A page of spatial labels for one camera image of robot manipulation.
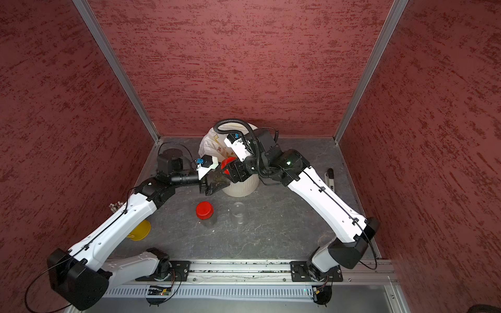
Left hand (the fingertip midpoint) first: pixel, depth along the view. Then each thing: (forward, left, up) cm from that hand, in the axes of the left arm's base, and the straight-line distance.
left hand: (224, 176), depth 70 cm
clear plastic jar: (0, -3, -30) cm, 30 cm away
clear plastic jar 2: (-4, +1, +7) cm, 8 cm away
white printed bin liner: (+18, +8, -2) cm, 20 cm away
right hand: (-1, -3, +5) cm, 6 cm away
